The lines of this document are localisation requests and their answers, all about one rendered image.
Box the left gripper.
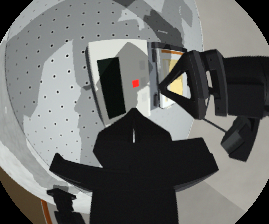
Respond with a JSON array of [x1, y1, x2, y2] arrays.
[[159, 49, 267, 120]]

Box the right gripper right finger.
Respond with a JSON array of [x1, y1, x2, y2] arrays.
[[134, 108, 172, 142]]

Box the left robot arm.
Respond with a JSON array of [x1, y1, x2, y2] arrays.
[[220, 56, 269, 162]]

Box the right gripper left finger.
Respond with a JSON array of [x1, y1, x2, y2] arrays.
[[96, 108, 134, 142]]

